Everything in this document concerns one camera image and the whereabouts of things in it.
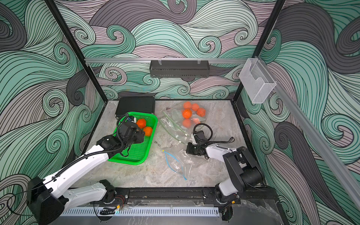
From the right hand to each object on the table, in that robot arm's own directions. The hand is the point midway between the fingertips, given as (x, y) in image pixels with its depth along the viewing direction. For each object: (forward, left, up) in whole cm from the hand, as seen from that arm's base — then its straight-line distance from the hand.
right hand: (186, 150), depth 91 cm
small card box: (+36, +13, +1) cm, 39 cm away
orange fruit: (+8, +24, +11) cm, 28 cm away
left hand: (+4, +28, +18) cm, 34 cm away
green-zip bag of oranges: (+20, +5, +6) cm, 21 cm away
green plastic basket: (-2, +31, +1) cm, 31 cm away
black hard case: (+39, +38, +4) cm, 54 cm away
